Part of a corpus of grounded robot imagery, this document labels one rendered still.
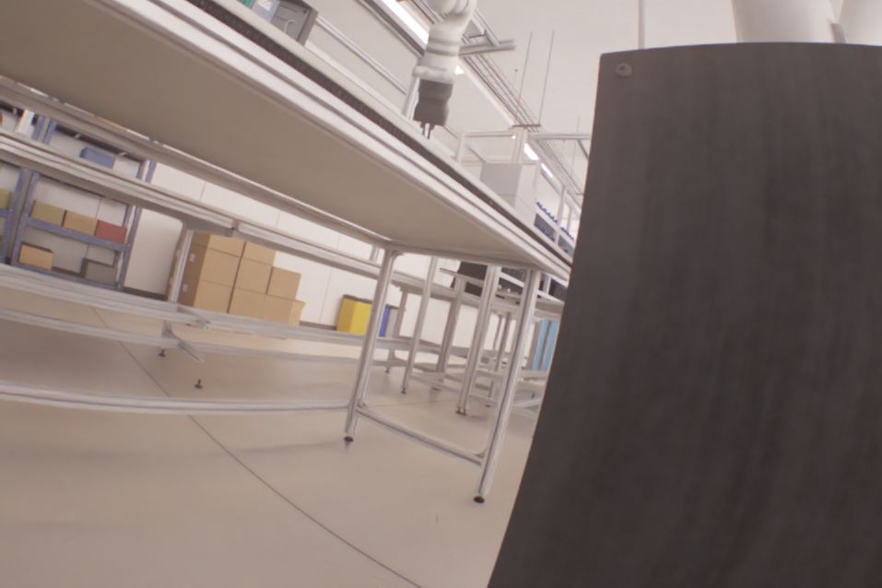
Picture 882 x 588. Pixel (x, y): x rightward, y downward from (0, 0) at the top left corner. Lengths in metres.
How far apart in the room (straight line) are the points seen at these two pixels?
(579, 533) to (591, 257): 0.13
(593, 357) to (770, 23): 0.27
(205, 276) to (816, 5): 4.22
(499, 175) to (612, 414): 1.09
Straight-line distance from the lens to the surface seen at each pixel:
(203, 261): 4.21
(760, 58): 0.24
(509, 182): 1.23
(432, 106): 0.97
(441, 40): 0.92
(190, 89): 0.90
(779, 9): 0.36
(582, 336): 0.20
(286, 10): 0.92
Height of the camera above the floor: 0.69
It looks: 7 degrees up
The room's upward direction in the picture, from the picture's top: 13 degrees clockwise
